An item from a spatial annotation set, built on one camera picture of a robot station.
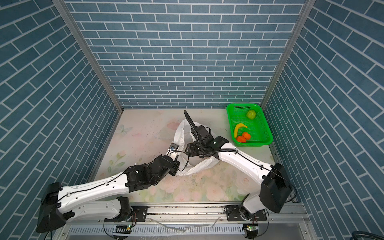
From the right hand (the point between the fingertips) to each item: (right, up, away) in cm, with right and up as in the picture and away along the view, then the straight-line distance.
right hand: (188, 148), depth 80 cm
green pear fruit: (+45, +20, +31) cm, 59 cm away
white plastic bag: (+2, -4, -18) cm, 19 cm away
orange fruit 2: (+38, +5, +20) cm, 43 cm away
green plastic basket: (+52, +10, +35) cm, 63 cm away
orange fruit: (+34, +3, +18) cm, 39 cm away
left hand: (-4, -4, -5) cm, 8 cm away
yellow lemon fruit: (+33, +10, +25) cm, 42 cm away
